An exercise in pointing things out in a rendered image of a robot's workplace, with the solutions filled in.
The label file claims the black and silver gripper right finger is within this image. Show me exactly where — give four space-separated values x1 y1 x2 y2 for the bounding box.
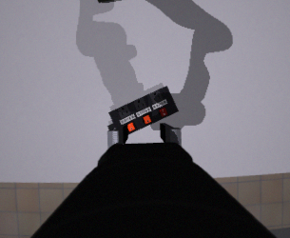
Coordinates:
160 123 182 146

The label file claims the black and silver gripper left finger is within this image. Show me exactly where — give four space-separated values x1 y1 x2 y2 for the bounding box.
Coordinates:
107 124 128 149

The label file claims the black power strip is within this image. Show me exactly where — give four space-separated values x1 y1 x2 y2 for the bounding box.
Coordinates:
107 86 178 134

